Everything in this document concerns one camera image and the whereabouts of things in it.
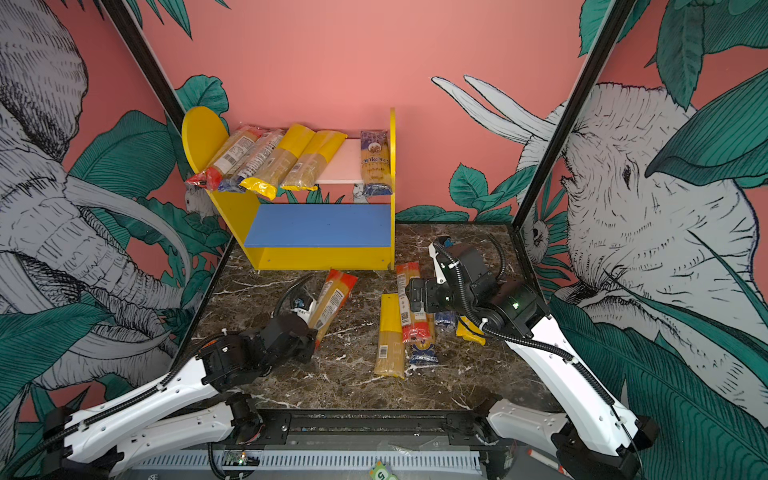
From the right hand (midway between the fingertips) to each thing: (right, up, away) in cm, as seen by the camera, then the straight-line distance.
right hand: (419, 285), depth 64 cm
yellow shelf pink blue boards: (-25, +16, +36) cm, 47 cm away
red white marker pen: (+32, -43, +5) cm, 54 cm away
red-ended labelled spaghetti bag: (+1, -15, +23) cm, 28 cm away
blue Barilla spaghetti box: (+10, -14, +26) cm, 31 cm away
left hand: (-25, -12, +9) cm, 30 cm away
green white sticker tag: (-9, -44, +3) cm, 44 cm away
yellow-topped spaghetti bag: (-7, -23, +19) cm, 31 cm away
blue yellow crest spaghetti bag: (+3, -22, +19) cm, 30 cm away
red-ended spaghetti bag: (-22, -4, +15) cm, 27 cm away
